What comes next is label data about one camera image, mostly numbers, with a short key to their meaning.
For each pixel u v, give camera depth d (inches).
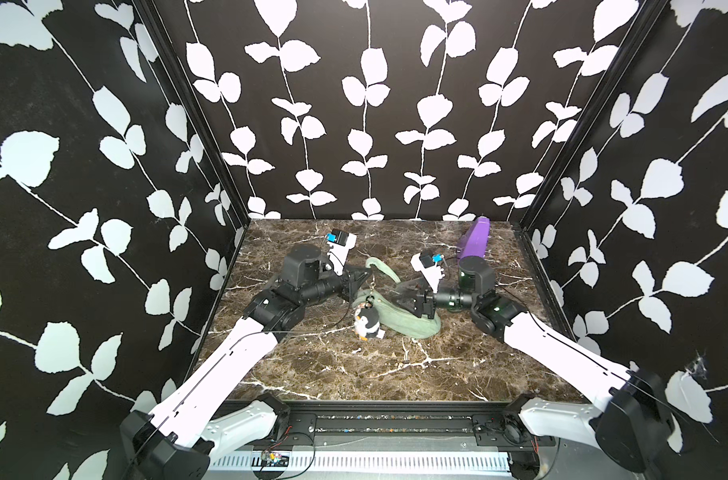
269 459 27.9
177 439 14.7
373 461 27.6
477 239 39.8
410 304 25.6
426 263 24.9
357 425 29.9
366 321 30.0
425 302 24.8
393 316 31.5
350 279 23.0
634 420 15.7
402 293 26.5
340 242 23.3
